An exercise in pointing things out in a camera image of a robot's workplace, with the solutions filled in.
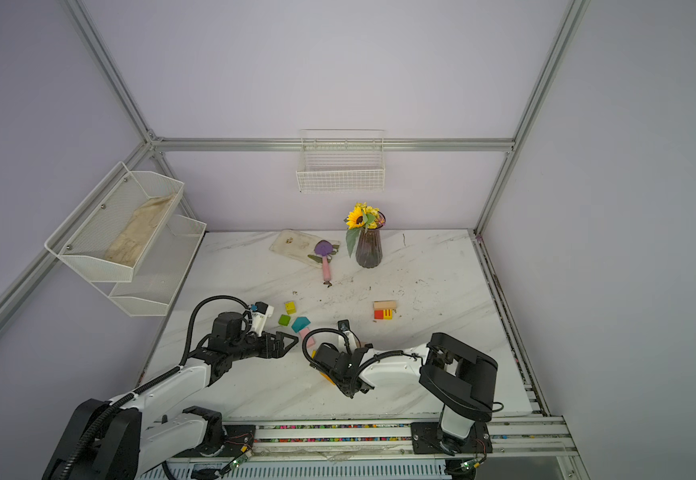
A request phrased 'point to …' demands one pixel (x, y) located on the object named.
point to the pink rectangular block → (310, 341)
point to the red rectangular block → (378, 314)
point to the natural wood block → (385, 305)
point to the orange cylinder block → (328, 378)
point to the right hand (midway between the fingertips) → (344, 355)
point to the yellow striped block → (388, 314)
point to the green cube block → (284, 320)
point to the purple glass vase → (369, 250)
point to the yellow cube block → (290, 307)
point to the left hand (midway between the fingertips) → (286, 341)
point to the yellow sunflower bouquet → (364, 217)
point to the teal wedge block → (300, 323)
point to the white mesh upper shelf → (111, 233)
